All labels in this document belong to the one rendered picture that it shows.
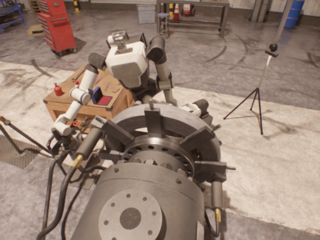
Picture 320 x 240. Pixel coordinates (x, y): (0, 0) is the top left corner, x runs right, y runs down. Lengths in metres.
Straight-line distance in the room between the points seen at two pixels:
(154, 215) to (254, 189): 1.41
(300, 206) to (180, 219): 1.48
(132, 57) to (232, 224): 1.48
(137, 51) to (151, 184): 0.81
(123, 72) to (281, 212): 1.71
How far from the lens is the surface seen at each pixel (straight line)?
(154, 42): 1.24
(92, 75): 1.36
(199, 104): 2.10
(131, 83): 1.32
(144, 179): 0.78
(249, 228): 1.78
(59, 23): 4.70
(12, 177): 2.34
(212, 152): 1.09
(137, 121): 0.99
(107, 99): 2.00
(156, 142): 0.99
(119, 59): 1.24
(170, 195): 0.77
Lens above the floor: 1.56
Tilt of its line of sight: 41 degrees down
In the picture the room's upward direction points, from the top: straight up
